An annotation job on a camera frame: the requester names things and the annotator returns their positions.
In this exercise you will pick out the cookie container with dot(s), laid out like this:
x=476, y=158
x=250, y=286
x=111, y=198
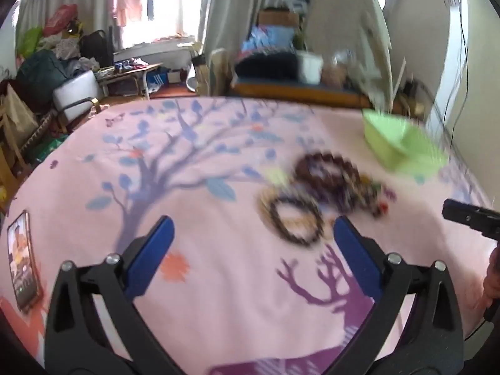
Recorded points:
x=336, y=75

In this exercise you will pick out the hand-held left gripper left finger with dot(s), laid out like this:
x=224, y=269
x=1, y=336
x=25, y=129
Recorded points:
x=150, y=256

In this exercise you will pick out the dark folded clothing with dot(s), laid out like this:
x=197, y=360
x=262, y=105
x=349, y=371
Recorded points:
x=265, y=66

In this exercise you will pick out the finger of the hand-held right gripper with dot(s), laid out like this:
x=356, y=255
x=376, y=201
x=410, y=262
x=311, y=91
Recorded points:
x=472, y=216

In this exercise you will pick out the window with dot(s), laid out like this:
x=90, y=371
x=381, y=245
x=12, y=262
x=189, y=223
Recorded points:
x=164, y=19

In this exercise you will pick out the cardboard box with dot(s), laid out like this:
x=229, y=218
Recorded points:
x=278, y=17

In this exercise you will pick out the person's right hand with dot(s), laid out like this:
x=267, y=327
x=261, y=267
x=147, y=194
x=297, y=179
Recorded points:
x=493, y=279

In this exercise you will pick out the wooden bench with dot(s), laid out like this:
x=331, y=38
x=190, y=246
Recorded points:
x=297, y=91

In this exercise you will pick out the low wooden table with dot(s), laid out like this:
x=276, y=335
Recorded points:
x=129, y=71

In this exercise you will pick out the blue shoe box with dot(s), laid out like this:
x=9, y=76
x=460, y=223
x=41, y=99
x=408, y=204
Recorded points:
x=158, y=79

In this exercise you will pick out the dark green bag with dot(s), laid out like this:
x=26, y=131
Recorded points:
x=39, y=72

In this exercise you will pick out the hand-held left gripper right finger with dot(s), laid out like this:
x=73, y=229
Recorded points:
x=355, y=256

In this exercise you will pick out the green plastic basket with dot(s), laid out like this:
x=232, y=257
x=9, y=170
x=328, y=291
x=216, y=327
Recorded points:
x=406, y=146

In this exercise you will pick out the grey dotted cloth cover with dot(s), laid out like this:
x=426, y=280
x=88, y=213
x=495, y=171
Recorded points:
x=343, y=23

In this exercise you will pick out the black bag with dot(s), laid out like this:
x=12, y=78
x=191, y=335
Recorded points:
x=95, y=47

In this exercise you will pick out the blue clothes pile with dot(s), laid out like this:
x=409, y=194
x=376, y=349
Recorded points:
x=269, y=39

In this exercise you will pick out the grey curtain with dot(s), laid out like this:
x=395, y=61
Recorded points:
x=230, y=7

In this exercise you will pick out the white chair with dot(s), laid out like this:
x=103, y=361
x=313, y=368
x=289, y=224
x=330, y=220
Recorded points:
x=74, y=91

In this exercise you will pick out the pink tree printed blanket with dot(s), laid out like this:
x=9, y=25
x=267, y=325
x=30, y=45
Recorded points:
x=218, y=281

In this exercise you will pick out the smartphone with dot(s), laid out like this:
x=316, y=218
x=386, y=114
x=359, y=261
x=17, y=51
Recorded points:
x=21, y=259

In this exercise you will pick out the red bag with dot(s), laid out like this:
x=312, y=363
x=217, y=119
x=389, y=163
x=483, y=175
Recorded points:
x=60, y=19

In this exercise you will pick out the white enamel mug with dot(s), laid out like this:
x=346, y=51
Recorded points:
x=310, y=66

